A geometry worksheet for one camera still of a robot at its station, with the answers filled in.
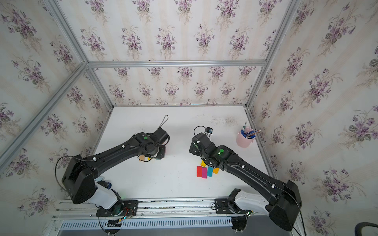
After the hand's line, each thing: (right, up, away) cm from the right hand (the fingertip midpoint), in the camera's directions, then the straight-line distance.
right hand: (196, 146), depth 77 cm
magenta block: (+5, -17, +7) cm, 19 cm away
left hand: (-20, -5, +5) cm, 22 cm away
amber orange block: (+12, -16, +8) cm, 21 cm away
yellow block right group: (+4, -12, +11) cm, 17 cm away
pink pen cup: (+31, +4, +13) cm, 34 cm away
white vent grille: (+9, -36, -7) cm, 38 cm away
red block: (+2, -16, +8) cm, 18 cm away
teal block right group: (+8, -16, +8) cm, 20 cm away
